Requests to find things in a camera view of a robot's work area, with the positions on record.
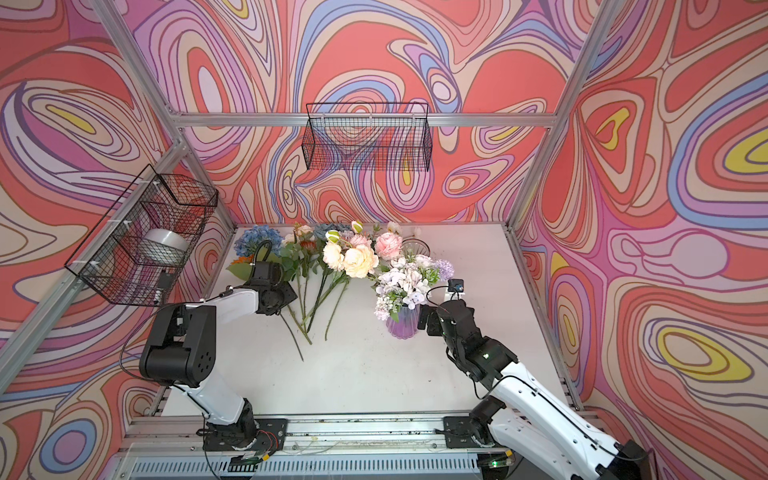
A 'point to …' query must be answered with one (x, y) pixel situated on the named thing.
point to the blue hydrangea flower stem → (249, 240)
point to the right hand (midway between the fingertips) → (439, 312)
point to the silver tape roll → (163, 246)
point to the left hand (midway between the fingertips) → (292, 293)
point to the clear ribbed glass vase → (413, 246)
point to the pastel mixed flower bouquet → (408, 283)
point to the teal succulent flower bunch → (320, 231)
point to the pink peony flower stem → (387, 244)
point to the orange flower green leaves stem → (241, 269)
